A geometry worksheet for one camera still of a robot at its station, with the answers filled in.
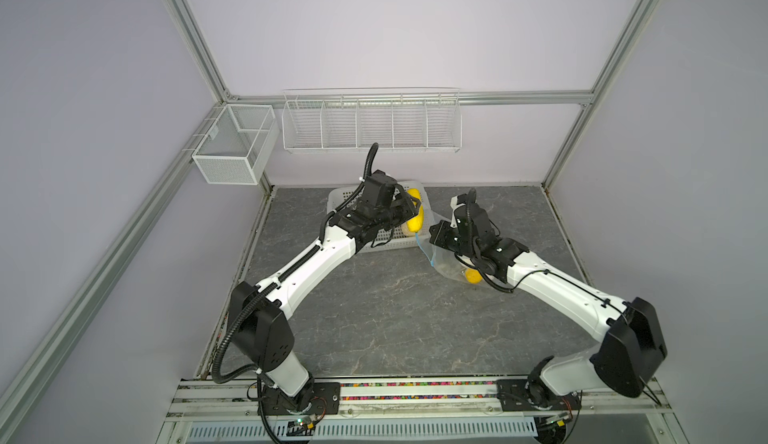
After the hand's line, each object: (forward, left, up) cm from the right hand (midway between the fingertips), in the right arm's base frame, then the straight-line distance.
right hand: (428, 230), depth 81 cm
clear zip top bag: (-9, -3, 0) cm, 9 cm away
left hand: (+3, +2, +6) cm, 7 cm away
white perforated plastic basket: (+7, +8, -14) cm, 18 cm away
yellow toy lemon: (-2, +3, +5) cm, 7 cm away
